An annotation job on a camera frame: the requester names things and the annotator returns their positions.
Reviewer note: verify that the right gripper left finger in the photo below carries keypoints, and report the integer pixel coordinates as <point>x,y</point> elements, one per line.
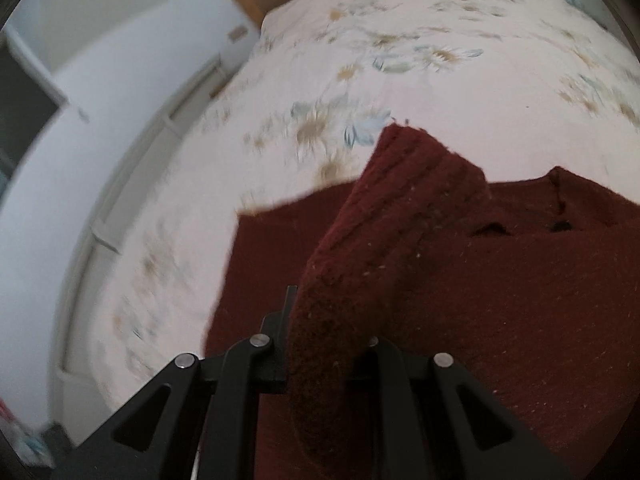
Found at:
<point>196,418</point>

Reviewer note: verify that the dark red knit sweater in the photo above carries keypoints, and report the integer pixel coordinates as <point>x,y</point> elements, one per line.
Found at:
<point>533,286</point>

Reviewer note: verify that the left wall switch plate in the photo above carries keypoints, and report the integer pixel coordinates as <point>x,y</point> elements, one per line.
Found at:
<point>237,33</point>

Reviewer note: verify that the floral white bed duvet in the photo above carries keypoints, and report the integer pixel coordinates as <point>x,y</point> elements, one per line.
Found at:
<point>515,86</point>

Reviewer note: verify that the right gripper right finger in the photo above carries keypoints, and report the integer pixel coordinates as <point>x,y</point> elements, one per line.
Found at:
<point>440,422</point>

